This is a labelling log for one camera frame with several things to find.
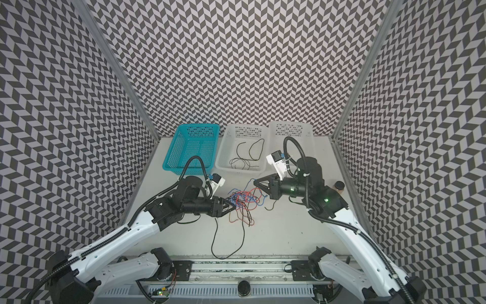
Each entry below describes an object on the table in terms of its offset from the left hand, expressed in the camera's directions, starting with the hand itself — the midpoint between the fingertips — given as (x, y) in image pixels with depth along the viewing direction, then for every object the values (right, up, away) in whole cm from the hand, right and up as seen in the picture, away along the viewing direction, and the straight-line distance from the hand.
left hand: (232, 206), depth 69 cm
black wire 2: (-2, +16, +33) cm, 36 cm away
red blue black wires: (+5, +2, -1) cm, 6 cm away
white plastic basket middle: (+2, +23, +45) cm, 51 cm away
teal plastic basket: (-25, +28, +50) cm, 62 cm away
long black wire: (+3, -19, +12) cm, 23 cm away
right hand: (+9, +10, -6) cm, 14 cm away
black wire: (+13, +24, +39) cm, 48 cm away
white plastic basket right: (+38, +32, +45) cm, 67 cm away
